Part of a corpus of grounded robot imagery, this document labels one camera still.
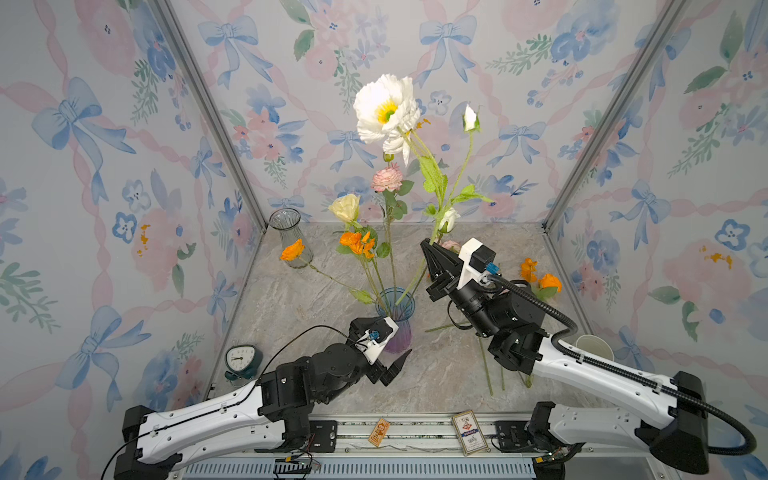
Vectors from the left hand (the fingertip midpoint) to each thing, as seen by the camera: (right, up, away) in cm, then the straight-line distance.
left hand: (394, 333), depth 65 cm
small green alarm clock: (-41, -12, +17) cm, 46 cm away
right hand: (+6, +20, -9) cm, 22 cm away
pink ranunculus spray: (+21, +20, +42) cm, 51 cm away
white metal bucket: (+53, -7, +14) cm, 55 cm away
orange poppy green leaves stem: (+50, +7, +33) cm, 61 cm away
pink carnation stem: (+26, -16, +19) cm, 36 cm away
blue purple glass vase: (+1, +5, +9) cm, 10 cm away
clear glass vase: (-34, +28, +33) cm, 55 cm away
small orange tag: (-3, -26, +10) cm, 28 cm away
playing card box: (+19, -27, +8) cm, 34 cm away
